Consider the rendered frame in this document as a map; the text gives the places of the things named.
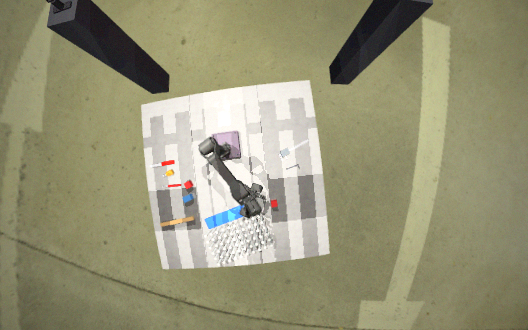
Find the blue flat strip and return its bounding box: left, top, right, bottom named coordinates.
left=204, top=205, right=244, bottom=229

